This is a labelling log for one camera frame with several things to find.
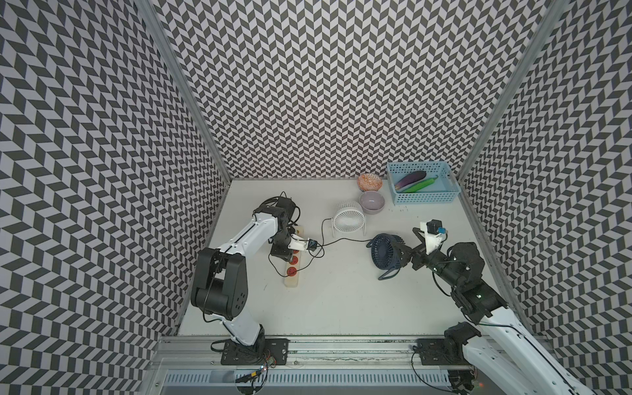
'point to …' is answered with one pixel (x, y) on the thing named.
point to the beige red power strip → (291, 276)
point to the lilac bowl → (372, 202)
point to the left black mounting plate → (273, 351)
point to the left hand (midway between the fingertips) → (283, 248)
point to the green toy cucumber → (420, 185)
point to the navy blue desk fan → (383, 254)
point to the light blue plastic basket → (445, 189)
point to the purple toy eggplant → (409, 178)
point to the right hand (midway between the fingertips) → (403, 239)
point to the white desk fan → (349, 217)
